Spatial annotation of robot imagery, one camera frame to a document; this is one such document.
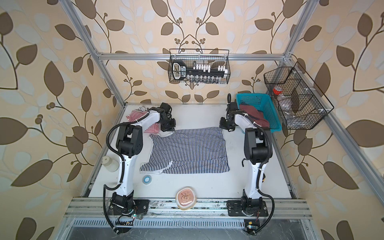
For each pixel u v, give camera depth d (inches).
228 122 34.1
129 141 24.0
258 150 21.7
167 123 36.1
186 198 29.6
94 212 29.6
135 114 41.3
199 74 32.8
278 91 31.7
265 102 45.4
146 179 33.1
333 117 23.3
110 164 32.4
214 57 35.8
